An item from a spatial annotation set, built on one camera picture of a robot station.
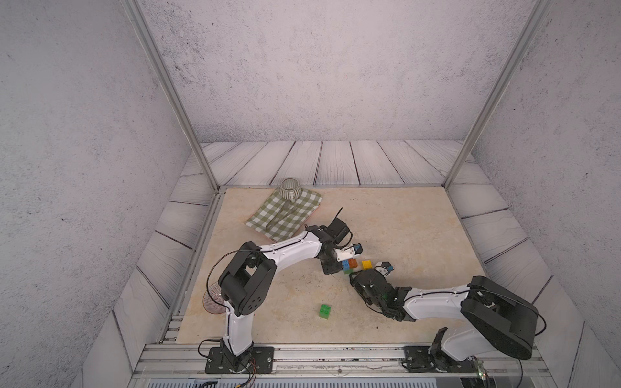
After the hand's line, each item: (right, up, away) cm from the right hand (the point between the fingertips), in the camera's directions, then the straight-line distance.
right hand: (350, 278), depth 87 cm
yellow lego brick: (+6, +4, +3) cm, 8 cm away
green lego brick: (0, +2, +2) cm, 3 cm away
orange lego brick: (+1, +5, +2) cm, 6 cm away
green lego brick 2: (-10, -9, -7) cm, 15 cm away
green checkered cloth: (-28, +20, +20) cm, 40 cm away
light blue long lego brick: (-2, +5, +1) cm, 5 cm away
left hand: (-4, +4, +2) cm, 6 cm away
